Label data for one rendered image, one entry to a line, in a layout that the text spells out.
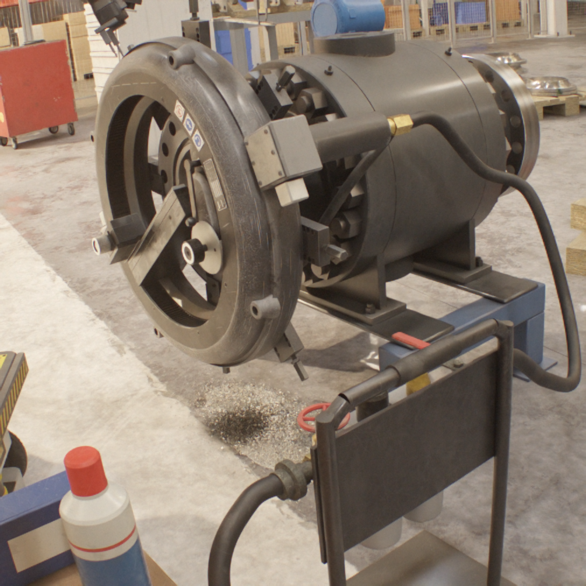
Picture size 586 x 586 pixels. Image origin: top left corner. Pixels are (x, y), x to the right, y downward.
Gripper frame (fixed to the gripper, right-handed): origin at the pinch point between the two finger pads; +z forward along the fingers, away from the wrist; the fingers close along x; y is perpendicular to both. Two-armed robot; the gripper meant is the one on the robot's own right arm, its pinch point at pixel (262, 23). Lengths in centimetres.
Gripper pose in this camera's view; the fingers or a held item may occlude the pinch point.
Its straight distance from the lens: 151.8
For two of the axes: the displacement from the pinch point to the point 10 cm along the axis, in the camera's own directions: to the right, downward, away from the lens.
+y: -5.5, -3.3, 7.7
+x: -8.3, 2.7, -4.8
